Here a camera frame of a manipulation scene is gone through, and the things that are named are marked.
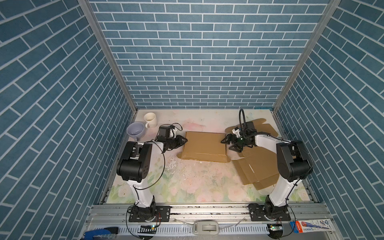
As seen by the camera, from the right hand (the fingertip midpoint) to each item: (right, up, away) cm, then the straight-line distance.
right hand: (224, 143), depth 94 cm
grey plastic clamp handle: (-13, -36, -26) cm, 46 cm away
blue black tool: (-59, -39, -25) cm, 75 cm away
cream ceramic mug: (-51, +16, +10) cm, 54 cm away
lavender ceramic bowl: (-62, +8, +11) cm, 63 cm away
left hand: (-25, +1, +3) cm, 25 cm away
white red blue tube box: (+38, -36, -24) cm, 58 cm away
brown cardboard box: (-12, -2, -2) cm, 13 cm away
